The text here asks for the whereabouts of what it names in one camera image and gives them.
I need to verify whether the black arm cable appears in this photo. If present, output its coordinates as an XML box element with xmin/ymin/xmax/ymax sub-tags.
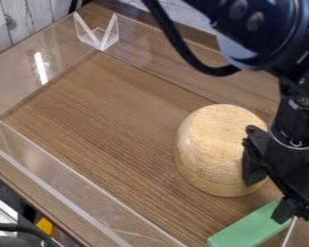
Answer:
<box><xmin>139</xmin><ymin>0</ymin><xmax>242</xmax><ymax>77</ymax></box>

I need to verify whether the green block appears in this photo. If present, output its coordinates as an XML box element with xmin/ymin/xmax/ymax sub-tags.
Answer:
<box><xmin>207</xmin><ymin>201</ymin><xmax>292</xmax><ymax>247</ymax></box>

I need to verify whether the clear acrylic tray wall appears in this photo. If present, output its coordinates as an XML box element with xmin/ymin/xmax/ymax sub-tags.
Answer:
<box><xmin>0</xmin><ymin>11</ymin><xmax>309</xmax><ymax>247</ymax></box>

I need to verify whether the brown wooden bowl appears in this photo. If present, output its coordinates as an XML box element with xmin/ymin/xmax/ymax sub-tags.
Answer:
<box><xmin>173</xmin><ymin>104</ymin><xmax>266</xmax><ymax>197</ymax></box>

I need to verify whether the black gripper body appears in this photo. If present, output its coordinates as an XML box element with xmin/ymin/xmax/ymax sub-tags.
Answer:
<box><xmin>242</xmin><ymin>124</ymin><xmax>309</xmax><ymax>221</ymax></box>

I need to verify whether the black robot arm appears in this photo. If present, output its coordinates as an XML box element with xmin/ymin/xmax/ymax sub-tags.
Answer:
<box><xmin>183</xmin><ymin>0</ymin><xmax>309</xmax><ymax>224</ymax></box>

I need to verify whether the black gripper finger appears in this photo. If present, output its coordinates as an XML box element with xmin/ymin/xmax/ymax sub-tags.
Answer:
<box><xmin>242</xmin><ymin>147</ymin><xmax>266</xmax><ymax>186</ymax></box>
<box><xmin>271</xmin><ymin>197</ymin><xmax>298</xmax><ymax>224</ymax></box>

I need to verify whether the clear acrylic corner bracket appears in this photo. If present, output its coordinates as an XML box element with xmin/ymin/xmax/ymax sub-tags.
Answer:
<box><xmin>73</xmin><ymin>13</ymin><xmax>119</xmax><ymax>51</ymax></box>

